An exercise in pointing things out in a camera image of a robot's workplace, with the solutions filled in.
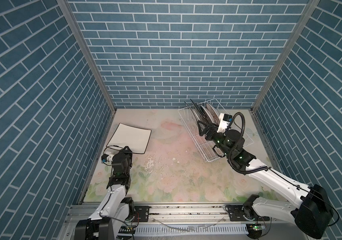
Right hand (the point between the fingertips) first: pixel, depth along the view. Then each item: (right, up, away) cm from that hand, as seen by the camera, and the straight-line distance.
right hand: (202, 121), depth 73 cm
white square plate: (-39, -11, +18) cm, 45 cm away
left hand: (-39, -13, +11) cm, 43 cm away
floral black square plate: (+3, +4, +16) cm, 17 cm away
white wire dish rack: (+2, -13, -8) cm, 16 cm away
